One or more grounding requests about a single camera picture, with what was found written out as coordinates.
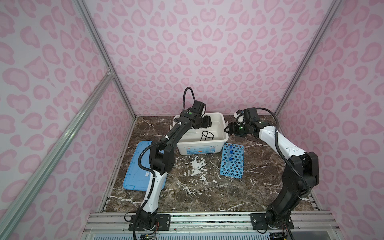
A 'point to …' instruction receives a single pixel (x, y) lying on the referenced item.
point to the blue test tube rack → (232, 160)
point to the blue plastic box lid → (136, 178)
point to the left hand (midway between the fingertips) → (209, 121)
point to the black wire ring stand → (207, 134)
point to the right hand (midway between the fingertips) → (229, 129)
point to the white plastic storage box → (206, 140)
